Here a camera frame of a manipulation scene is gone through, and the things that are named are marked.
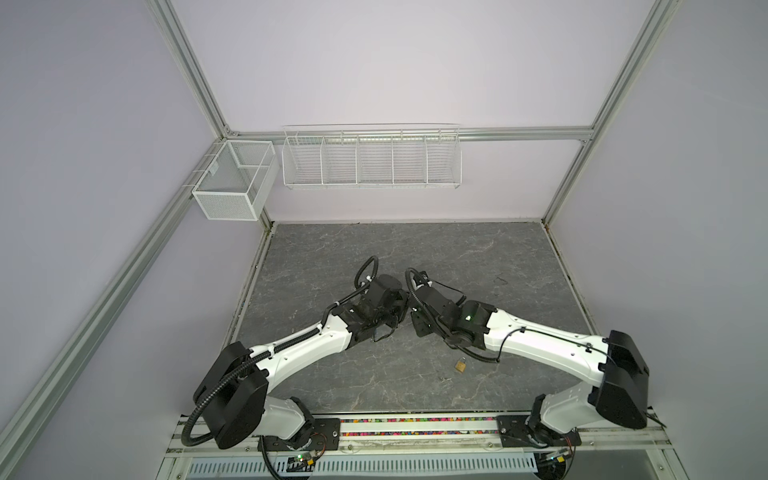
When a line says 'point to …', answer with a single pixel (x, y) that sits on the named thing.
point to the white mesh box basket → (239, 181)
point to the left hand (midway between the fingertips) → (418, 300)
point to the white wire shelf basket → (372, 156)
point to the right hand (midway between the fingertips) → (419, 313)
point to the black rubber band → (501, 279)
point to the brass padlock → (460, 366)
